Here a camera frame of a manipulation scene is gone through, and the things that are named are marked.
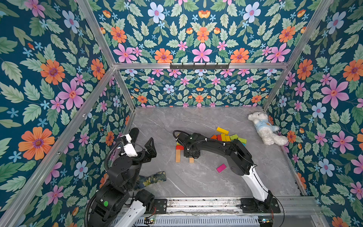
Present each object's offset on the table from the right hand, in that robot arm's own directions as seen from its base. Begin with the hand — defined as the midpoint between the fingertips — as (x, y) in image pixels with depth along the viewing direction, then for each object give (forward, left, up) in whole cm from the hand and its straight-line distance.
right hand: (191, 152), depth 94 cm
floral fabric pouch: (-21, +27, +3) cm, 34 cm away
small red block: (+1, +8, +4) cm, 9 cm away
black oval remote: (+12, +43, +3) cm, 45 cm away
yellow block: (+13, -23, +1) cm, 26 cm away
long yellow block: (-5, +7, +18) cm, 20 cm away
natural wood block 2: (-6, 0, 0) cm, 6 cm away
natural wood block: (-4, +9, +2) cm, 10 cm away
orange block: (+12, -16, 0) cm, 20 cm away
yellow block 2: (+11, -26, 0) cm, 28 cm away
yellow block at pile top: (+18, -23, +1) cm, 29 cm away
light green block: (+13, -31, 0) cm, 33 cm away
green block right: (+10, -36, +1) cm, 37 cm away
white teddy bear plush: (+14, -51, +8) cm, 54 cm away
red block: (+12, -19, 0) cm, 23 cm away
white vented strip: (-38, -5, -1) cm, 38 cm away
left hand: (-13, +18, +34) cm, 40 cm away
